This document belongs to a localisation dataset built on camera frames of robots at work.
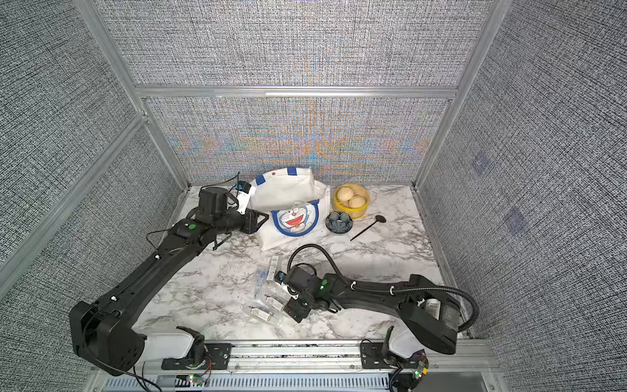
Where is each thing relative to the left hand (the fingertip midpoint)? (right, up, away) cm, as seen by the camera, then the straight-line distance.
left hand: (267, 212), depth 77 cm
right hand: (+8, -28, +4) cm, 29 cm away
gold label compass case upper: (+2, -31, +5) cm, 31 cm away
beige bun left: (+28, +7, +30) cm, 42 cm away
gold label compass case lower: (-4, -33, +3) cm, 33 cm away
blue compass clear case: (-5, -24, +12) cm, 28 cm away
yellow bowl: (+34, +10, +33) cm, 48 cm away
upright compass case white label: (0, -21, +13) cm, 25 cm away
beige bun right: (+34, +4, +30) cm, 45 cm away
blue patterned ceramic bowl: (+25, -5, +26) cm, 37 cm away
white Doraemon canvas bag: (+9, +2, +12) cm, 15 cm away
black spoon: (+43, -3, +29) cm, 52 cm away
